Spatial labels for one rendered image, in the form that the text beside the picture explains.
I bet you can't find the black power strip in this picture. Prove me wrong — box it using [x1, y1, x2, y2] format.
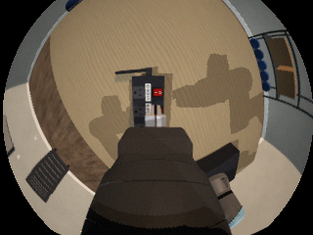
[115, 68, 164, 127]

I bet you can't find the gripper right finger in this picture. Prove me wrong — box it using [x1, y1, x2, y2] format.
[156, 105, 166, 127]

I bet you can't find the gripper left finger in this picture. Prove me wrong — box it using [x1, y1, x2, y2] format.
[145, 105, 156, 127]

